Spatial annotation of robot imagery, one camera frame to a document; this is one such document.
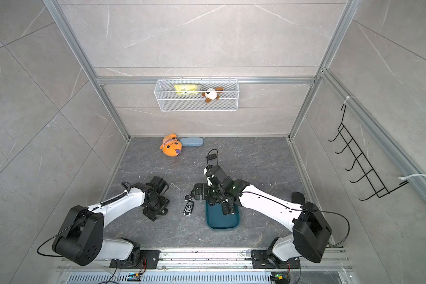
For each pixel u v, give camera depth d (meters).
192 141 1.13
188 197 0.90
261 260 0.73
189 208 0.87
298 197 0.90
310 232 0.41
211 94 0.86
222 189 0.60
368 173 0.63
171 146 1.04
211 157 1.07
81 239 0.42
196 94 0.87
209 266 0.73
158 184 0.73
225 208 0.86
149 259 0.73
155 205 0.73
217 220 0.84
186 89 0.83
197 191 0.69
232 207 0.86
